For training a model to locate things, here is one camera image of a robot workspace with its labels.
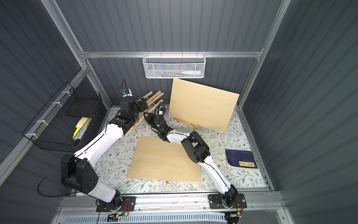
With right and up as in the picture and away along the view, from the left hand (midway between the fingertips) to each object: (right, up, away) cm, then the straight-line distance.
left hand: (139, 101), depth 80 cm
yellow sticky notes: (-30, -13, -5) cm, 33 cm away
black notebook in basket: (-34, -4, +1) cm, 35 cm away
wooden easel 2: (+23, -12, +26) cm, 36 cm away
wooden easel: (+2, +3, +19) cm, 19 cm away
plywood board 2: (+40, -2, +11) cm, 41 cm away
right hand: (-1, -6, +11) cm, 13 cm away
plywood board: (+7, -37, +10) cm, 39 cm away
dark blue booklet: (+62, -36, +7) cm, 72 cm away
